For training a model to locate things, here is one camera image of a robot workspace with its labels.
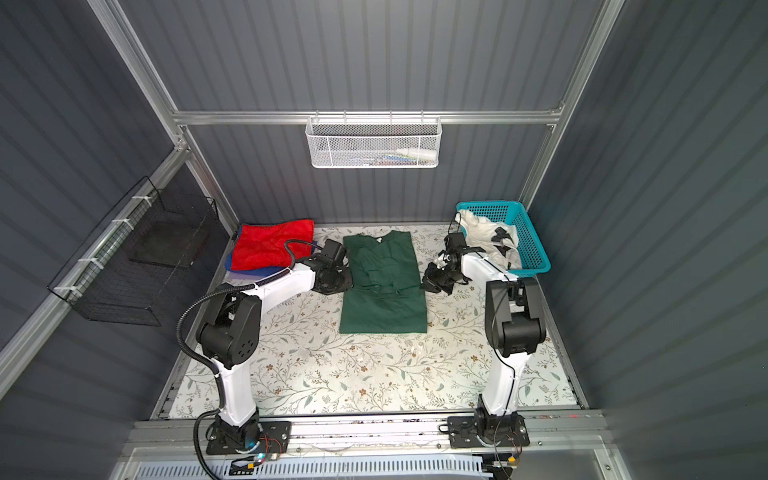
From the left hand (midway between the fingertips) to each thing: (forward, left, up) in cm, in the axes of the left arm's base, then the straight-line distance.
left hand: (350, 282), depth 97 cm
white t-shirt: (+23, -50, -2) cm, 55 cm away
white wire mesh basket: (+48, -10, +22) cm, 54 cm away
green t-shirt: (-2, -11, -4) cm, 12 cm away
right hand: (-4, -24, +1) cm, 25 cm away
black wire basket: (-9, +51, +20) cm, 56 cm away
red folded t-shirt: (+19, +32, -1) cm, 37 cm away
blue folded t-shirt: (+11, +33, -6) cm, 35 cm away
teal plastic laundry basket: (+5, -64, +2) cm, 64 cm away
